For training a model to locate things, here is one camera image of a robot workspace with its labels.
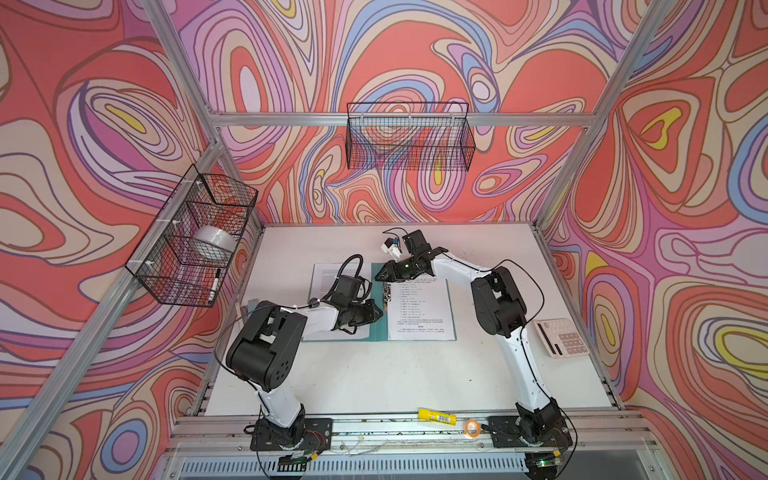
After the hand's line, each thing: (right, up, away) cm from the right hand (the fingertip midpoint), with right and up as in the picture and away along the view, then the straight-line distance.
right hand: (382, 282), depth 99 cm
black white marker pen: (-40, +2, -28) cm, 49 cm away
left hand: (+1, -9, -5) cm, 11 cm away
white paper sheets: (+13, -9, -3) cm, 16 cm away
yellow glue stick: (+13, -32, -24) cm, 42 cm away
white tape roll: (-40, +14, -27) cm, 50 cm away
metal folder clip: (+2, -4, -1) cm, 5 cm away
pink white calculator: (+54, -16, -11) cm, 57 cm away
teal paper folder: (-1, -14, -7) cm, 16 cm away
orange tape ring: (+24, -35, -24) cm, 49 cm away
